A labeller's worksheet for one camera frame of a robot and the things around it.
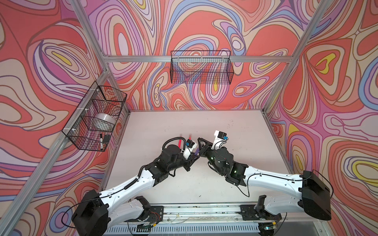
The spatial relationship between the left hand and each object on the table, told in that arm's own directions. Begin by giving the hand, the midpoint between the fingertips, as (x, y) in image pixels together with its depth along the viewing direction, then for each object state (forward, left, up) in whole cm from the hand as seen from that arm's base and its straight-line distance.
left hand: (199, 153), depth 75 cm
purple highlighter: (-1, +1, +4) cm, 4 cm away
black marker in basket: (+3, +49, +7) cm, 49 cm away
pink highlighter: (+1, +5, +13) cm, 14 cm away
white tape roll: (+14, +48, +13) cm, 52 cm away
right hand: (+3, +1, +5) cm, 6 cm away
